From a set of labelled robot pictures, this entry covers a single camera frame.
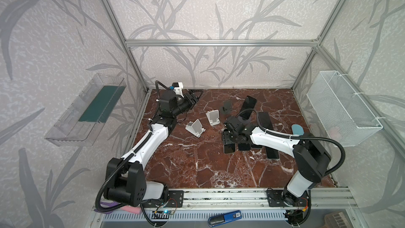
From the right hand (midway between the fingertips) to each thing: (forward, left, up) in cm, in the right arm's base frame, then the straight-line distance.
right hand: (225, 137), depth 89 cm
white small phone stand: (+14, +7, -1) cm, 16 cm away
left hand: (+10, +12, +25) cm, 30 cm away
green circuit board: (-35, +28, -5) cm, 45 cm away
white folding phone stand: (+5, +17, +1) cm, 18 cm away
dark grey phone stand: (+29, -3, -10) cm, 31 cm away
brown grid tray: (-38, -47, -5) cm, 60 cm away
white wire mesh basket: (-7, -47, +28) cm, 55 cm away
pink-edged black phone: (+16, -28, -7) cm, 33 cm away
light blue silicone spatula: (+7, -46, -5) cm, 46 cm away
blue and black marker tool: (-38, +6, +1) cm, 38 cm away
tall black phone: (+18, -16, +7) cm, 25 cm away
